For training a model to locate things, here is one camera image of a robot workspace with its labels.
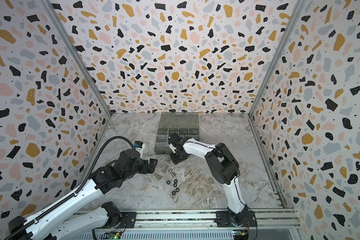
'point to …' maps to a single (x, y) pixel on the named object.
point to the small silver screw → (155, 187)
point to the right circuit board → (240, 232)
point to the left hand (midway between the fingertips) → (150, 158)
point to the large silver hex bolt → (159, 177)
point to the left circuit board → (114, 235)
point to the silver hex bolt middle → (165, 169)
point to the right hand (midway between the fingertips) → (173, 158)
